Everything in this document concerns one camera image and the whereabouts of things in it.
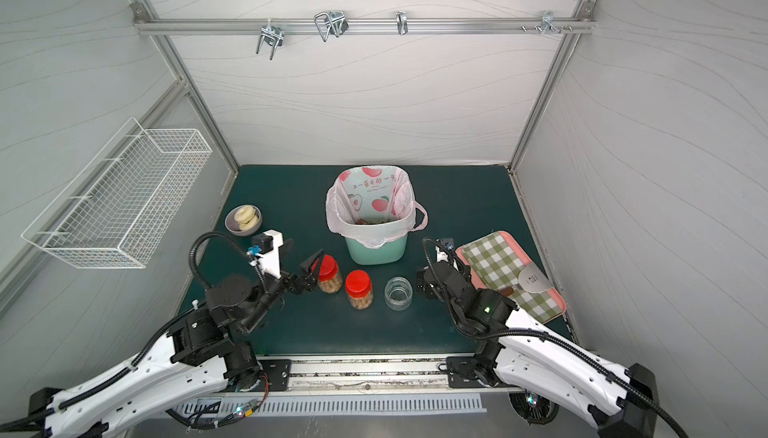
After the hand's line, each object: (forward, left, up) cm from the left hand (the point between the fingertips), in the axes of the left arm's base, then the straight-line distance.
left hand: (309, 249), depth 66 cm
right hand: (+3, -30, -13) cm, 33 cm away
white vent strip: (-27, -6, -28) cm, 39 cm away
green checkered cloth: (+11, -52, -27) cm, 60 cm away
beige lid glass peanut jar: (+1, -21, -27) cm, 34 cm away
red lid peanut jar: (-3, -10, -16) cm, 19 cm away
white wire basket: (+8, +45, +4) cm, 46 cm away
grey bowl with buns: (+22, +31, -21) cm, 44 cm away
